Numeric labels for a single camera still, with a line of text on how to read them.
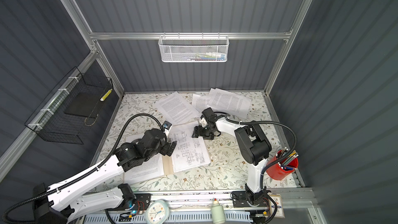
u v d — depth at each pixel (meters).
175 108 1.12
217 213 0.65
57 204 0.39
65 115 0.72
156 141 0.55
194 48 1.24
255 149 0.51
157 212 0.68
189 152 0.89
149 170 0.83
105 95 0.82
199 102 1.18
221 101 1.16
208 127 0.83
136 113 1.08
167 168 0.84
